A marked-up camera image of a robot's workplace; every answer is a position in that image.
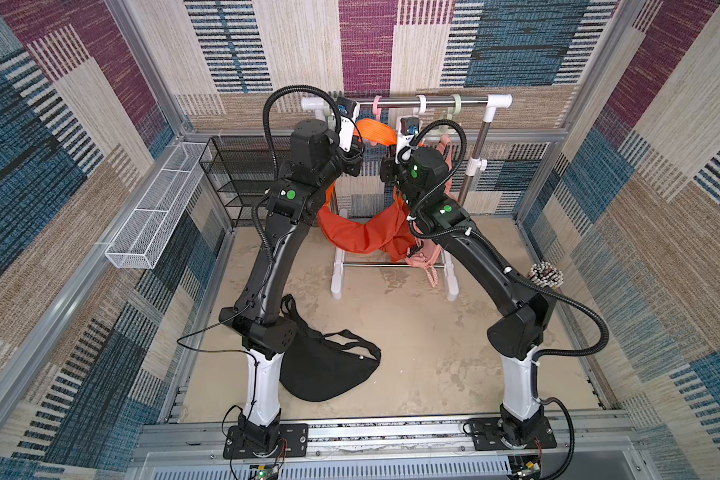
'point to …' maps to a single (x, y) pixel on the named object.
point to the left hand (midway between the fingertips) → (358, 133)
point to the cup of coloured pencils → (545, 275)
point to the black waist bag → (320, 366)
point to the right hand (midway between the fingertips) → (396, 144)
